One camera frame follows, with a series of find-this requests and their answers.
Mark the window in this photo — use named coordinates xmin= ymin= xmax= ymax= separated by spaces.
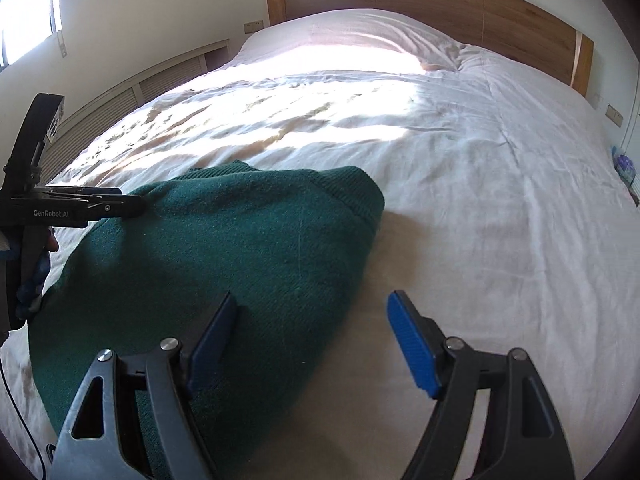
xmin=1 ymin=0 xmax=63 ymax=70

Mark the white pillow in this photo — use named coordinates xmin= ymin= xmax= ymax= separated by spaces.
xmin=458 ymin=44 xmax=597 ymax=125
xmin=230 ymin=9 xmax=463 ymax=74

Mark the left white pillow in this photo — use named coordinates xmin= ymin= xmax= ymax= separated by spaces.
xmin=230 ymin=9 xmax=463 ymax=74

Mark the green knit sweater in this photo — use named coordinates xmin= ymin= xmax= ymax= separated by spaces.
xmin=28 ymin=162 xmax=384 ymax=478

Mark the wooden headboard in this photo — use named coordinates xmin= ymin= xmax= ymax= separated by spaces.
xmin=267 ymin=0 xmax=594 ymax=96

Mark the wall switch plate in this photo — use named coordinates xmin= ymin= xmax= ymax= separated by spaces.
xmin=243 ymin=20 xmax=265 ymax=35
xmin=605 ymin=104 xmax=624 ymax=128

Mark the white radiator cover cabinet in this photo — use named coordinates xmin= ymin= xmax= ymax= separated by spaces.
xmin=41 ymin=39 xmax=229 ymax=182

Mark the right white pillow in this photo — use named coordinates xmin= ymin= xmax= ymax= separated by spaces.
xmin=458 ymin=44 xmax=597 ymax=125

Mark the blue gloved left hand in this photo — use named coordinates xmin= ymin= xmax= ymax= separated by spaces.
xmin=1 ymin=226 xmax=58 ymax=332

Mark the blue patterned tissue box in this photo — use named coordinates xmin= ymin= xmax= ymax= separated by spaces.
xmin=612 ymin=145 xmax=636 ymax=186

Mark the white bed sheet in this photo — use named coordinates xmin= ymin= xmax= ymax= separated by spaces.
xmin=0 ymin=39 xmax=640 ymax=480

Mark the left wall switch plate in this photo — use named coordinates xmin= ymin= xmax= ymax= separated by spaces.
xmin=243 ymin=20 xmax=265 ymax=35

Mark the thin black cable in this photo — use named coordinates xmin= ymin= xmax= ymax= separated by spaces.
xmin=0 ymin=353 xmax=49 ymax=480

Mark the right wall switch plate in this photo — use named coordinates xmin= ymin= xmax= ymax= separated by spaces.
xmin=605 ymin=104 xmax=624 ymax=128

